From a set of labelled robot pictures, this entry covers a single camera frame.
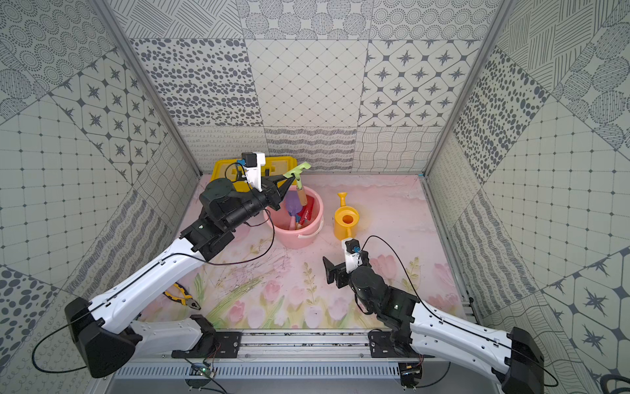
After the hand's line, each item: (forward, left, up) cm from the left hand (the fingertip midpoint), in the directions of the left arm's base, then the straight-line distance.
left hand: (288, 167), depth 62 cm
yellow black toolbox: (+24, +28, -25) cm, 45 cm away
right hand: (-11, -14, -28) cm, 33 cm away
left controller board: (-41, +27, -46) cm, 67 cm away
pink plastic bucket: (-4, -2, -28) cm, 28 cm away
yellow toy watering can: (+7, -17, -32) cm, 37 cm away
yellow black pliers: (-21, +37, -42) cm, 60 cm away
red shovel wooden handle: (+10, -2, -32) cm, 33 cm away
